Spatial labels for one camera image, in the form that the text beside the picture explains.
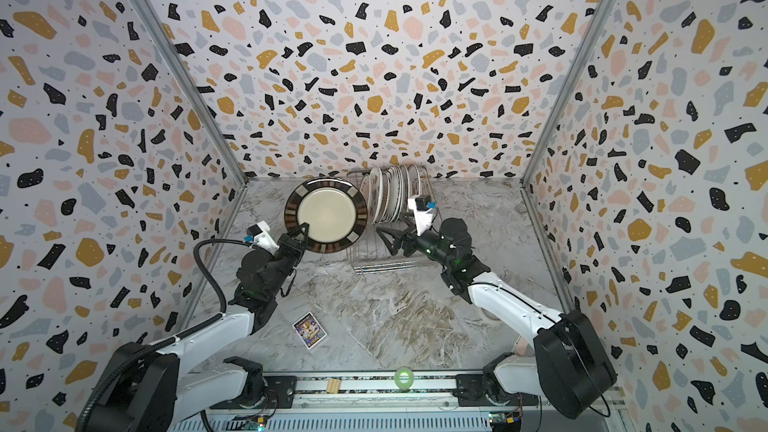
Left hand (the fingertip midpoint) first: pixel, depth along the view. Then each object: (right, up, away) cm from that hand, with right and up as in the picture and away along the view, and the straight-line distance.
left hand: (307, 220), depth 78 cm
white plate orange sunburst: (+18, +7, +16) cm, 25 cm away
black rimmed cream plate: (+6, +2, +6) cm, 9 cm away
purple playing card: (-1, -31, +4) cm, 31 cm away
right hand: (+21, 0, -4) cm, 21 cm away
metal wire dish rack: (+15, -13, +22) cm, 29 cm away
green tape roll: (+25, -42, -3) cm, 49 cm away
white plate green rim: (+24, +8, +17) cm, 30 cm away
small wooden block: (+8, -41, -4) cm, 42 cm away
